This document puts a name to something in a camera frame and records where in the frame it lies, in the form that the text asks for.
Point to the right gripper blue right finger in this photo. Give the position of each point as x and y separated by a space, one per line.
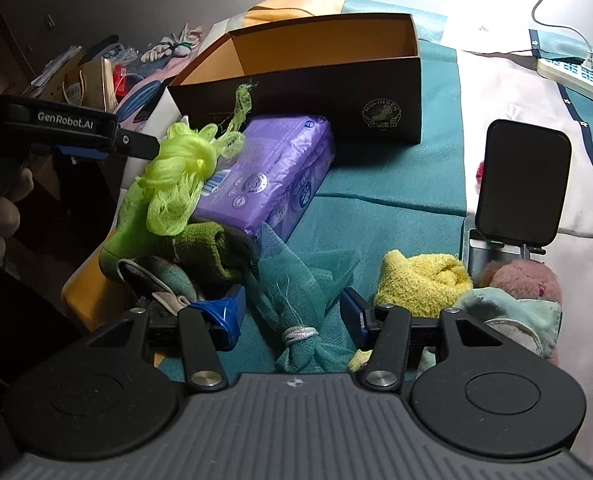
357 316

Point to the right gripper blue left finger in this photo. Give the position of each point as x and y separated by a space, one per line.
224 317

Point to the teal mesh cloth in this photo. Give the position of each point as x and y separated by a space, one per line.
297 296

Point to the dark green knitted cloth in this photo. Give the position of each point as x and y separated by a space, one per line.
220 252

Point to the yellow towel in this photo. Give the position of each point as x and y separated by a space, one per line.
425 284

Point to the neon yellow mesh sponge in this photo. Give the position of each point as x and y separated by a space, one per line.
173 182

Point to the pink teddy bear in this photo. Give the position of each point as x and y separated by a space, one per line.
522 278

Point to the light teal cloth pouch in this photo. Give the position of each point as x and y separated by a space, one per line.
535 324

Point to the green plush toy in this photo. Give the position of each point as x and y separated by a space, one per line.
132 252

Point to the red knitted item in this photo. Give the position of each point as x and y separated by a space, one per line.
479 176

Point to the brown paper bag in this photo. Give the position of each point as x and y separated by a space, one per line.
88 85

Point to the striped teal bed sheet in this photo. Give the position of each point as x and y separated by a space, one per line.
416 203

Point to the pink patterned pillow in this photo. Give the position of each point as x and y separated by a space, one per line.
140 101

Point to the purple tissue pack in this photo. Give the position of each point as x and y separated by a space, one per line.
273 179

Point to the brown cardboard shoe box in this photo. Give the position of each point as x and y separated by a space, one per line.
360 71

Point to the white power strip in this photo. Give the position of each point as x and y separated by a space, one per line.
570 75

